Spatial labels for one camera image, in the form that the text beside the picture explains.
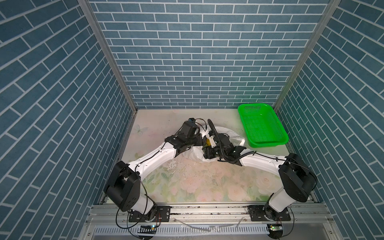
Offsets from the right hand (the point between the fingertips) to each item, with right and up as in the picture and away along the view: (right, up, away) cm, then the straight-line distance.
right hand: (202, 148), depth 87 cm
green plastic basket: (+47, +11, +26) cm, 55 cm away
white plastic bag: (-3, -1, -8) cm, 9 cm away
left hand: (0, +7, -2) cm, 7 cm away
